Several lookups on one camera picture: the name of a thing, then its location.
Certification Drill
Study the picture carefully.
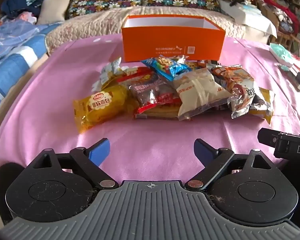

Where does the teal white cloth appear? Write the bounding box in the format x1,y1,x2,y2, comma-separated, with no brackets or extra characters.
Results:
269,42,295,68

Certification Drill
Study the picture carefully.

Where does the silver orange printed snack packet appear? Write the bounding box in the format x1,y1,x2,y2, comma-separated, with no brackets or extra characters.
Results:
206,64,262,119

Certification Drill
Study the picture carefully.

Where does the clear red-trimmed bread packet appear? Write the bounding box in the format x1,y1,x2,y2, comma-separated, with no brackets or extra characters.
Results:
133,100,183,120

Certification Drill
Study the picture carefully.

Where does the beige quilted blanket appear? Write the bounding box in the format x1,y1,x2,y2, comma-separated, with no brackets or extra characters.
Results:
45,6,247,55

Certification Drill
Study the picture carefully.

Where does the orange cardboard box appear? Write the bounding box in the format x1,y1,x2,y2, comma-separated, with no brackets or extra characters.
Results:
122,14,226,62

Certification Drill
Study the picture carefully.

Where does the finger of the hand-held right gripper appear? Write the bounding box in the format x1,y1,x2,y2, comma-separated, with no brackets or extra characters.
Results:
257,127,278,148

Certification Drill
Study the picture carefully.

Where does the red clear snack packet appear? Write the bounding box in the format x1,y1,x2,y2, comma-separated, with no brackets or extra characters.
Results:
129,76,180,108

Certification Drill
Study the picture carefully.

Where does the pink cloth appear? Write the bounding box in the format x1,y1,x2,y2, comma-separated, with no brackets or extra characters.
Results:
0,34,300,180

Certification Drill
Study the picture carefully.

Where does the beige pillow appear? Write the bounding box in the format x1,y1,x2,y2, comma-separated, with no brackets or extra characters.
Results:
36,0,73,25

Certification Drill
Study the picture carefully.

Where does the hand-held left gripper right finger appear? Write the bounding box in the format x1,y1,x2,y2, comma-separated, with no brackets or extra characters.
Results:
185,138,275,190

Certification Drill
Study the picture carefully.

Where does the floral pillow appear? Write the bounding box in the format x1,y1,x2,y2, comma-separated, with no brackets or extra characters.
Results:
67,0,143,19
141,0,222,13

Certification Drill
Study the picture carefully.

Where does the red cloth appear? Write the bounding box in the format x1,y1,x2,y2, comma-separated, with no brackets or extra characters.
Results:
252,0,300,33

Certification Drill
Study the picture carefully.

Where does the blue cracker packet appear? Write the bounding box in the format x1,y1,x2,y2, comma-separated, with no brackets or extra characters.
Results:
141,56,190,82

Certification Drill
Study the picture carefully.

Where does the navy clothing pile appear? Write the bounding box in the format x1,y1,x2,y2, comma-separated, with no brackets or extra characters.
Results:
1,0,43,18

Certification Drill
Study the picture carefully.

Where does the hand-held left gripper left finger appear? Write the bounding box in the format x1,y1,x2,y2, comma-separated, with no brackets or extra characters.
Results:
25,138,119,189

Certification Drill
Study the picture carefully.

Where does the white cover sheet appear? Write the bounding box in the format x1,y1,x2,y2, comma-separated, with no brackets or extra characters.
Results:
219,0,278,38

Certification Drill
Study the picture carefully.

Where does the white yellow snack packet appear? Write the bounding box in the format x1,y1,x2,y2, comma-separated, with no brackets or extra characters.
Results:
94,57,140,93

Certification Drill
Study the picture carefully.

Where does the red yellow snack packet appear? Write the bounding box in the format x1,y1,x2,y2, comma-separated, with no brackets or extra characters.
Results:
116,67,161,86

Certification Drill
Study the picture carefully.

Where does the blue white striped quilt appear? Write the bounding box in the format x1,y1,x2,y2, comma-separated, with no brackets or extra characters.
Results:
0,21,63,128

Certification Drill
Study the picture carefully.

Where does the yellow bread packet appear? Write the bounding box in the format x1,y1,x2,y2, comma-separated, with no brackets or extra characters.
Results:
73,84,130,133

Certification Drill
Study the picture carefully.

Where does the cream white snack packet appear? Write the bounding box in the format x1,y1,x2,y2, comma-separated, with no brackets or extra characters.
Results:
172,69,232,122

